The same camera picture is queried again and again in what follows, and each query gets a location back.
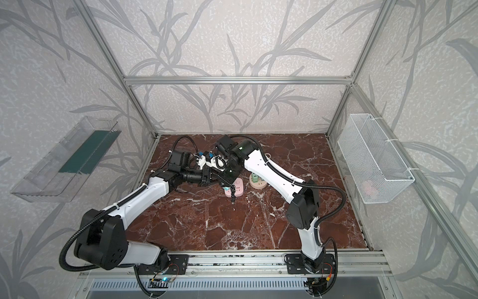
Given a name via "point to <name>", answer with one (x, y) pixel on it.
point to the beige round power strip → (261, 184)
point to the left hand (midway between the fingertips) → (224, 175)
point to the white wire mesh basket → (375, 168)
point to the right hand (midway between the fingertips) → (225, 173)
